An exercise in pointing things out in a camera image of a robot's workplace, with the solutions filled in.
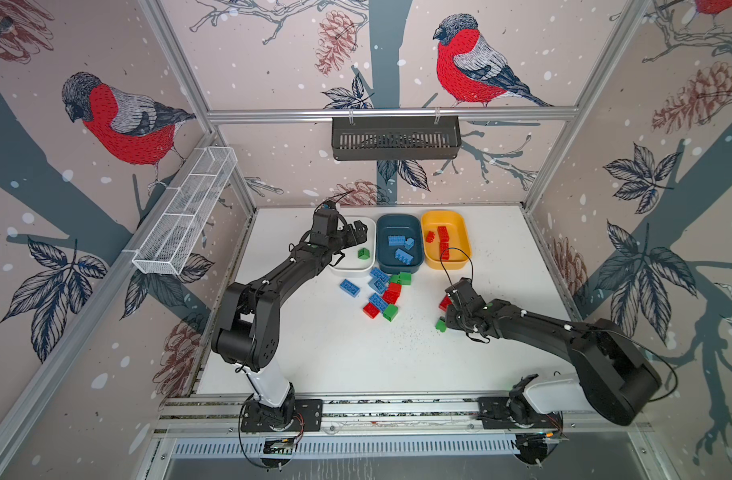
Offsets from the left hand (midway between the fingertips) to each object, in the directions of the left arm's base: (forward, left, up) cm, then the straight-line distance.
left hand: (356, 228), depth 90 cm
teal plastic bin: (+14, -15, -14) cm, 25 cm away
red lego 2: (-19, -4, -16) cm, 26 cm away
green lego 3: (-20, -11, -17) cm, 28 cm away
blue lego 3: (-10, +3, -18) cm, 21 cm away
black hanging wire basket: (+35, -14, +9) cm, 38 cm away
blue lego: (+8, -14, -16) cm, 22 cm away
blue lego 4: (-16, -7, -17) cm, 24 cm away
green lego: (+2, -2, -16) cm, 16 cm away
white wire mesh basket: (-13, +45, +12) cm, 48 cm away
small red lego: (+10, -27, -17) cm, 33 cm away
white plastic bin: (0, 0, -17) cm, 17 cm away
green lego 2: (-25, -25, -16) cm, 39 cm away
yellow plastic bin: (+14, -34, -18) cm, 41 cm away
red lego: (+4, -31, -17) cm, 36 cm away
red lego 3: (-14, -11, -18) cm, 25 cm away
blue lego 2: (+1, -16, -16) cm, 22 cm away
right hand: (-22, -28, -18) cm, 40 cm away
